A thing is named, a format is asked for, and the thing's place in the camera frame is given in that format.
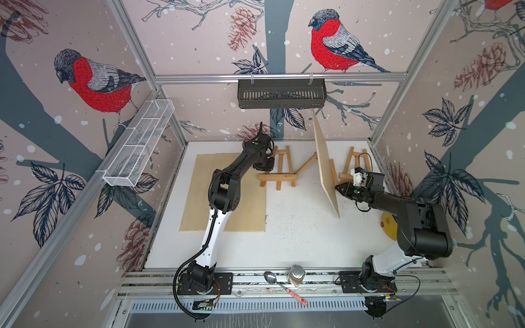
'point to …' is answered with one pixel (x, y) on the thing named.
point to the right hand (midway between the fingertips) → (339, 185)
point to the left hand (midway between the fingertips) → (273, 164)
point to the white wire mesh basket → (125, 168)
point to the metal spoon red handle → (271, 278)
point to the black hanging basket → (282, 93)
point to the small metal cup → (297, 275)
